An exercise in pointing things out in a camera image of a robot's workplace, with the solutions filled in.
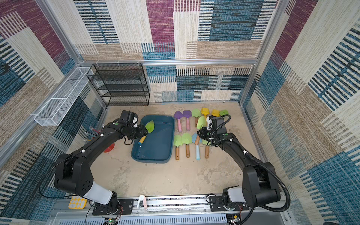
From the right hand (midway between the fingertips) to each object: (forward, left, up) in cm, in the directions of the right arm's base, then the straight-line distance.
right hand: (200, 134), depth 88 cm
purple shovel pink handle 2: (+26, +7, -10) cm, 29 cm away
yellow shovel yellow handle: (+28, -7, -10) cm, 31 cm away
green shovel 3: (-4, -5, -11) cm, 13 cm away
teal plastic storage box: (-3, +27, -11) cm, 29 cm away
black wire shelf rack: (+41, +58, +8) cm, 72 cm away
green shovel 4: (+13, +35, -9) cm, 38 cm away
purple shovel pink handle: (+25, +14, -10) cm, 30 cm away
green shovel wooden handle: (+26, 0, -10) cm, 27 cm away
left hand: (+2, +34, +1) cm, 34 cm away
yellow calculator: (-34, +66, -10) cm, 75 cm away
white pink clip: (-35, +32, -11) cm, 48 cm away
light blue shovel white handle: (-5, +1, -9) cm, 10 cm away
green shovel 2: (+3, +8, -10) cm, 13 cm away
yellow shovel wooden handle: (+26, -15, -10) cm, 32 cm away
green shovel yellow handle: (+26, -22, -9) cm, 35 cm away
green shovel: (+1, +15, -10) cm, 18 cm away
